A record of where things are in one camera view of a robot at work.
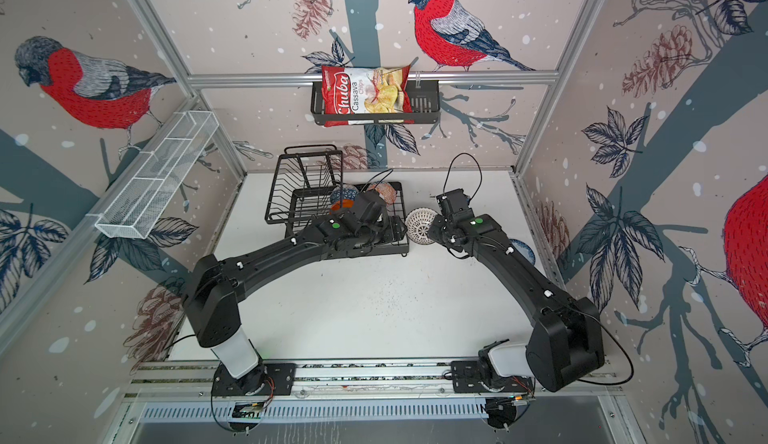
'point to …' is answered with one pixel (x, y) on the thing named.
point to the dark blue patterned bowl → (348, 193)
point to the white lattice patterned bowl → (417, 225)
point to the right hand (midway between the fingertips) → (430, 235)
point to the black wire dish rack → (299, 195)
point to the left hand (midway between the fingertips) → (402, 231)
